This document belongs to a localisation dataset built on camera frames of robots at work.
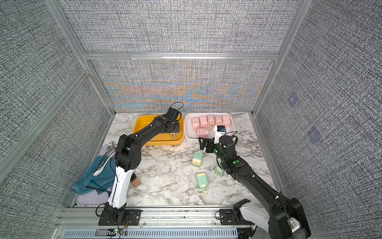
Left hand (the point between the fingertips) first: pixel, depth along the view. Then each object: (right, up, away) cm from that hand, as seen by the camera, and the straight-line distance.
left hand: (177, 126), depth 101 cm
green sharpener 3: (+15, -29, -22) cm, 40 cm away
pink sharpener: (+12, +2, +2) cm, 12 cm away
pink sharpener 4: (+29, +4, +4) cm, 29 cm away
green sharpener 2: (+12, -20, -14) cm, 27 cm away
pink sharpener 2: (+18, +4, +5) cm, 19 cm away
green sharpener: (-3, -5, -4) cm, 7 cm away
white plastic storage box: (+8, -6, +5) cm, 12 cm away
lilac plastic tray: (-43, -39, -21) cm, 62 cm away
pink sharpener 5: (+16, -4, -3) cm, 17 cm away
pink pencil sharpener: (+34, +4, +5) cm, 35 cm away
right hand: (+17, -4, -21) cm, 28 cm away
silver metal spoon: (-44, -13, -3) cm, 46 cm away
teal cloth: (-41, -32, -17) cm, 55 cm away
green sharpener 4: (+24, -25, -18) cm, 39 cm away
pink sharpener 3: (+23, +4, +5) cm, 24 cm away
